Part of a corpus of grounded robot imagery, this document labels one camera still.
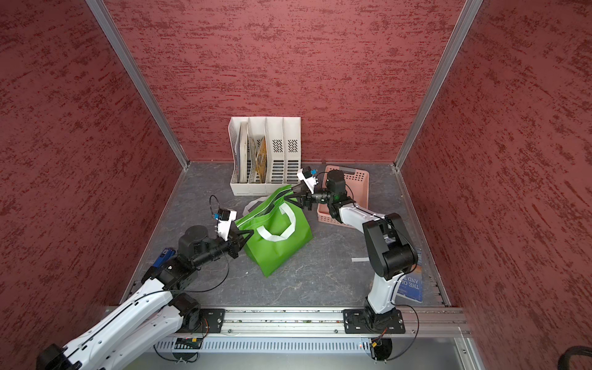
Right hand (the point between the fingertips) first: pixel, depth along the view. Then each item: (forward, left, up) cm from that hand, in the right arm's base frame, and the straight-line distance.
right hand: (286, 197), depth 83 cm
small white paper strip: (-17, -27, -19) cm, 38 cm away
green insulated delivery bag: (-10, +2, -5) cm, 12 cm away
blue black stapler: (-15, +47, -15) cm, 51 cm away
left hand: (-15, +11, -2) cm, 19 cm away
